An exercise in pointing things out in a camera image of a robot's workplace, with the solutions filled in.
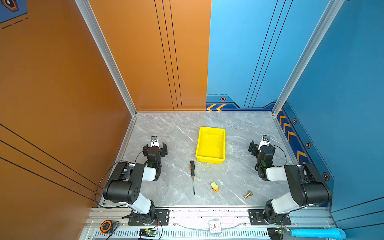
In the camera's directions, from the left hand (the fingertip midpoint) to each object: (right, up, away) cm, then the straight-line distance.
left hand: (155, 142), depth 94 cm
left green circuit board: (+4, -41, -23) cm, 47 cm away
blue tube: (+87, -38, -27) cm, 99 cm away
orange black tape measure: (-16, -36, -25) cm, 47 cm away
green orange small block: (+36, -23, -13) cm, 45 cm away
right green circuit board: (+66, -39, -24) cm, 81 cm away
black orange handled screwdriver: (+24, -18, -7) cm, 30 cm away
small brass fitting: (+54, -26, -15) cm, 62 cm away
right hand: (+66, 0, -1) cm, 66 cm away
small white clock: (+35, -37, -24) cm, 56 cm away
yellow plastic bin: (+36, -4, +9) cm, 37 cm away
